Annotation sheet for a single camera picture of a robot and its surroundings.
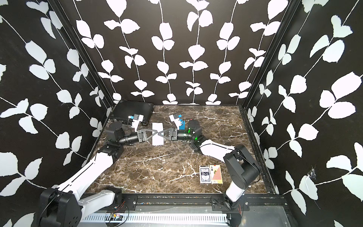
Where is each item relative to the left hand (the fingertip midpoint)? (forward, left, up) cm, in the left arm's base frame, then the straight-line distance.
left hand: (157, 131), depth 71 cm
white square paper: (-3, 0, -3) cm, 4 cm away
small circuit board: (-33, +23, -27) cm, 48 cm away
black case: (+43, +35, -27) cm, 61 cm away
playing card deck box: (-15, -26, -25) cm, 39 cm away
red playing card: (-16, -32, -25) cm, 44 cm away
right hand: (-1, -2, -1) cm, 2 cm away
